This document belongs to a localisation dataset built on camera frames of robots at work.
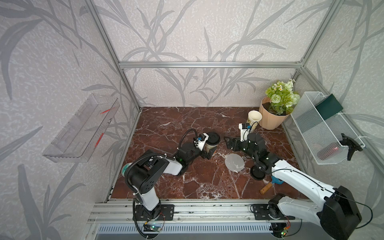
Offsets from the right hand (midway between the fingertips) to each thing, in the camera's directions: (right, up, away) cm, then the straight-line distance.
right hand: (229, 136), depth 81 cm
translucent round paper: (+5, -18, +11) cm, 21 cm away
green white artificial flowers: (+32, +21, +6) cm, 39 cm away
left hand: (-10, -5, +6) cm, 12 cm away
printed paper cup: (-12, -7, +3) cm, 14 cm away
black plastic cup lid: (-9, -1, 0) cm, 9 cm away
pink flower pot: (+28, +9, +17) cm, 34 cm away
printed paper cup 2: (+18, +10, +14) cm, 25 cm away
